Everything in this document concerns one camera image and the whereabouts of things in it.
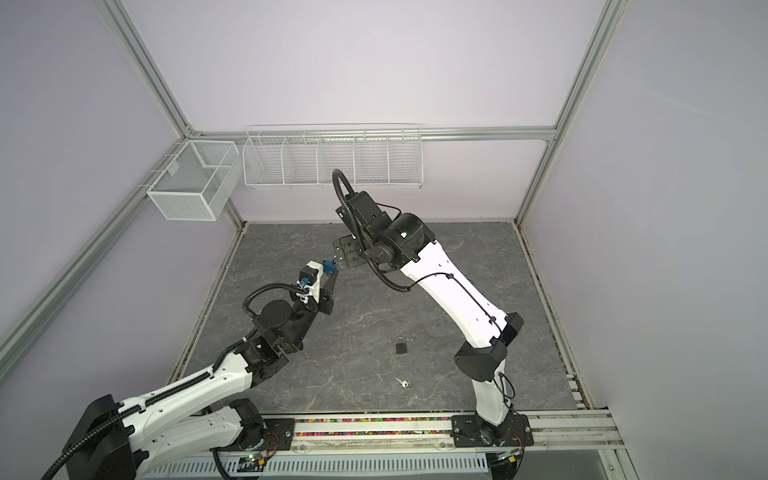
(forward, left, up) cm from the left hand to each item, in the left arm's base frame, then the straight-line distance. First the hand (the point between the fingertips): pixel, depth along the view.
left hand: (329, 271), depth 73 cm
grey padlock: (-10, -17, -27) cm, 34 cm away
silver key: (-20, -17, -27) cm, 38 cm away
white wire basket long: (+44, +10, +4) cm, 46 cm away
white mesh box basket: (+42, +47, -2) cm, 63 cm away
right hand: (+2, -7, +6) cm, 10 cm away
